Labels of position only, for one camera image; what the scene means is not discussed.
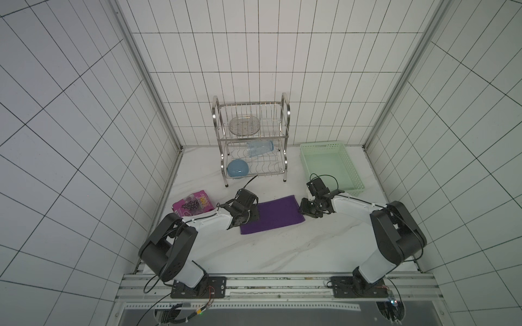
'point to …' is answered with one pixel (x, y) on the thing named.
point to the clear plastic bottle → (255, 148)
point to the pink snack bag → (197, 202)
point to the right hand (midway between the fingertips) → (294, 211)
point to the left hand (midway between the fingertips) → (253, 217)
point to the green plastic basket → (332, 164)
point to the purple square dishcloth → (274, 214)
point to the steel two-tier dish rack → (253, 137)
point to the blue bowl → (237, 168)
